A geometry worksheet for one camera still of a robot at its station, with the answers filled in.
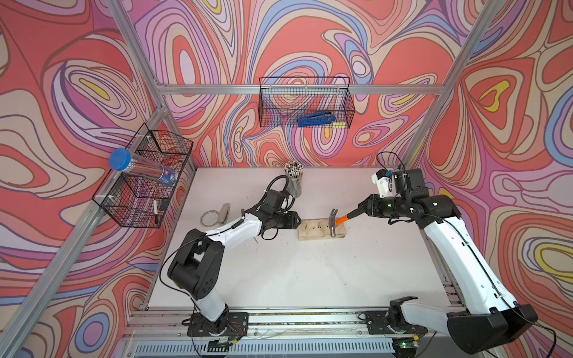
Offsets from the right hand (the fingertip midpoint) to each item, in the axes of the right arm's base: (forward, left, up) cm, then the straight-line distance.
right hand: (362, 212), depth 73 cm
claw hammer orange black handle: (+3, +8, -11) cm, 14 cm away
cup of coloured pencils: (+27, +21, -7) cm, 35 cm away
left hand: (+7, +20, -15) cm, 26 cm away
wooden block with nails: (+6, +13, -22) cm, 26 cm away
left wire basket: (+5, +76, +3) cm, 76 cm away
